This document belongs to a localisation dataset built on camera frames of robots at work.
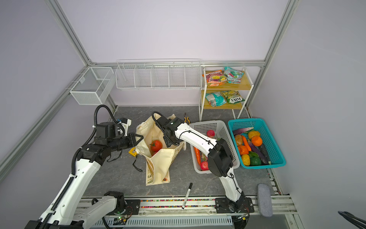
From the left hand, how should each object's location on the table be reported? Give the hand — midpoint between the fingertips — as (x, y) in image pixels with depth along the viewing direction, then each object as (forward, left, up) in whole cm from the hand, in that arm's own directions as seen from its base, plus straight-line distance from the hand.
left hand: (142, 139), depth 72 cm
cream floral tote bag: (-11, -7, -11) cm, 17 cm away
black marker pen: (-23, -21, -24) cm, 39 cm away
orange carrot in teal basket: (+6, -64, -23) cm, 68 cm away
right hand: (+6, -17, -12) cm, 21 cm away
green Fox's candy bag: (+35, -58, -6) cm, 68 cm away
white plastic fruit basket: (+18, -45, -22) cm, 53 cm away
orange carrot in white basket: (-1, -30, -20) cm, 36 cm away
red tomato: (+5, -3, -17) cm, 18 cm away
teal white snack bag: (+33, -45, -6) cm, 56 cm away
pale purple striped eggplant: (+15, -63, -21) cm, 68 cm away
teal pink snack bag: (+35, -54, +11) cm, 65 cm away
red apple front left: (-9, -32, -19) cm, 38 cm away
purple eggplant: (-1, -68, -21) cm, 71 cm away
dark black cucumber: (-1, -73, -22) cm, 76 cm away
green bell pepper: (-8, -63, -19) cm, 66 cm away
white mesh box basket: (+45, +40, +1) cm, 60 cm away
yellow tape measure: (+4, +12, -21) cm, 25 cm away
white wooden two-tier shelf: (+45, -54, -8) cm, 71 cm away
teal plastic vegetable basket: (-8, -76, -18) cm, 78 cm away
